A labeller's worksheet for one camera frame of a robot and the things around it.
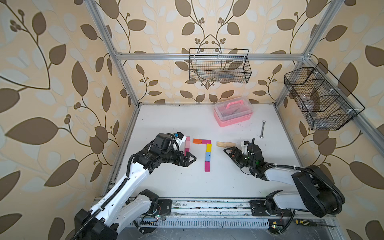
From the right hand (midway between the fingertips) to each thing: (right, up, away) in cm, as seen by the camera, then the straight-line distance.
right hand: (227, 154), depth 89 cm
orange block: (-18, +6, +10) cm, 22 cm away
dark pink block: (-26, +1, +5) cm, 26 cm away
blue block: (-11, -2, +2) cm, 12 cm away
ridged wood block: (-2, +5, +7) cm, 9 cm away
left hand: (-23, +3, -16) cm, 28 cm away
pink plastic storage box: (+6, +27, +16) cm, 32 cm away
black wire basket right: (+46, +30, -14) cm, 57 cm away
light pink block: (-25, +5, +9) cm, 27 cm away
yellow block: (-10, +2, +9) cm, 14 cm away
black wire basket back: (-4, +56, +7) cm, 57 cm away
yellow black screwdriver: (+34, -27, -21) cm, 48 cm away
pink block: (-25, +8, +12) cm, 29 cm away
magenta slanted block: (-12, -7, -2) cm, 14 cm away
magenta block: (-12, +6, +10) cm, 17 cm away
